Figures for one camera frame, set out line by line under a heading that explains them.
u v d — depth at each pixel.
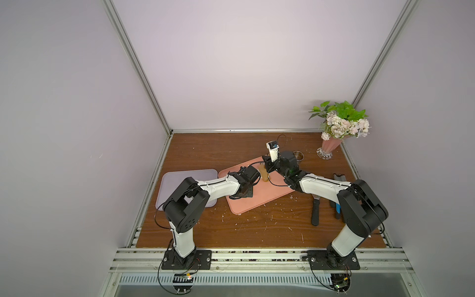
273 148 0.78
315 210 0.85
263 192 0.91
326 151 1.03
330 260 0.66
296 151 1.06
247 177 0.73
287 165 0.68
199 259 0.73
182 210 0.48
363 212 0.46
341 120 0.85
